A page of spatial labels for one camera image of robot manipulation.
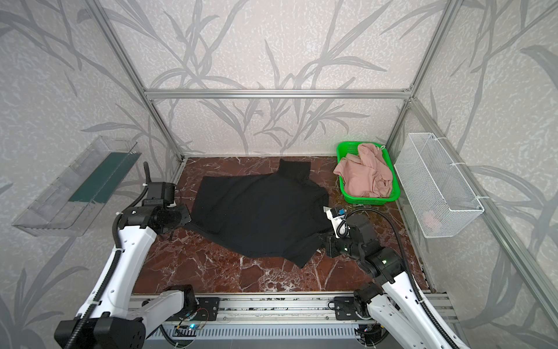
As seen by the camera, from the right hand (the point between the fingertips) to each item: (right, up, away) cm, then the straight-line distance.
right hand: (320, 229), depth 74 cm
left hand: (-48, +6, +3) cm, 48 cm away
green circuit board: (-46, -34, -2) cm, 57 cm away
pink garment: (+25, +19, +26) cm, 41 cm away
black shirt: (-16, +1, +22) cm, 27 cm away
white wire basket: (+33, +12, -12) cm, 37 cm away
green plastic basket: (+21, +33, +39) cm, 56 cm away
